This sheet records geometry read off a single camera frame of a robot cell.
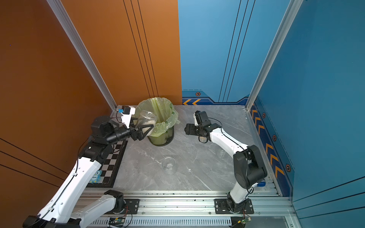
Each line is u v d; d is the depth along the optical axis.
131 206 0.74
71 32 0.77
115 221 0.72
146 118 0.62
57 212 0.38
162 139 0.92
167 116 0.97
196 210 0.73
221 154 0.91
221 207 0.72
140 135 0.59
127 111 0.58
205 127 0.68
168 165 0.87
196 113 0.82
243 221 0.69
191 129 0.79
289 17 0.73
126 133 0.59
